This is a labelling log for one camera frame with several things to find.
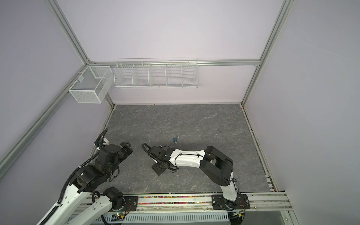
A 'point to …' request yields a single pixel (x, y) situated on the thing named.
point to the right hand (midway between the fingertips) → (159, 168)
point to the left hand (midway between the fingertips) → (125, 150)
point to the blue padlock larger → (176, 139)
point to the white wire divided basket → (156, 73)
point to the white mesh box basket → (92, 85)
